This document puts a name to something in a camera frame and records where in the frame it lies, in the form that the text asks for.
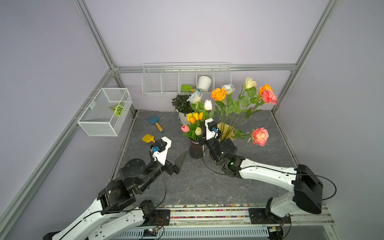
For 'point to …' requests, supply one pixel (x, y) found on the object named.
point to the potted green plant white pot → (183, 107)
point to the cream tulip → (198, 131)
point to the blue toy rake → (155, 120)
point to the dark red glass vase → (195, 150)
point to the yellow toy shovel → (148, 138)
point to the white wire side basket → (104, 116)
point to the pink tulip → (185, 129)
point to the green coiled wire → (119, 110)
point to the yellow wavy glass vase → (227, 131)
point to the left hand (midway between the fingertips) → (178, 146)
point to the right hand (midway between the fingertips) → (202, 121)
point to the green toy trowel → (187, 88)
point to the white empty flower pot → (204, 83)
